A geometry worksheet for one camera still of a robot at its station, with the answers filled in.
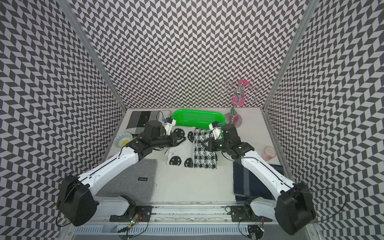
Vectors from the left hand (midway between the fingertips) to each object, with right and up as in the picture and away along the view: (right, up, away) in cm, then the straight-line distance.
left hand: (185, 140), depth 77 cm
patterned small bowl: (-44, -2, +21) cm, 49 cm away
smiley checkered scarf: (+3, -6, 0) cm, 7 cm away
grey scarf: (-27, -22, +4) cm, 35 cm away
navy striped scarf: (+33, -26, +4) cm, 42 cm away
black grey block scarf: (-38, +12, +35) cm, 53 cm away
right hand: (+9, -3, +1) cm, 10 cm away
